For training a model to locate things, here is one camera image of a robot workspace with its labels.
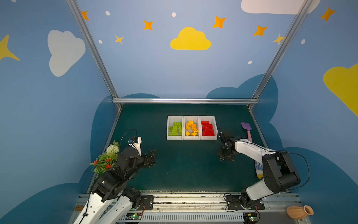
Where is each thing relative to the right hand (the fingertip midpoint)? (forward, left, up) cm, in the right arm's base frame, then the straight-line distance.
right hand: (222, 155), depth 91 cm
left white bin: (+27, +37, +2) cm, 46 cm away
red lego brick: (+19, +9, +2) cm, 21 cm away
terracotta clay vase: (-31, -31, +6) cm, 44 cm away
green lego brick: (+17, +32, +2) cm, 37 cm away
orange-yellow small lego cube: (+25, +21, +1) cm, 32 cm away
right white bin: (+27, +5, +2) cm, 28 cm away
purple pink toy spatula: (+25, -23, 0) cm, 34 cm away
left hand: (-11, +41, +22) cm, 48 cm away
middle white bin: (+21, +21, 0) cm, 29 cm away
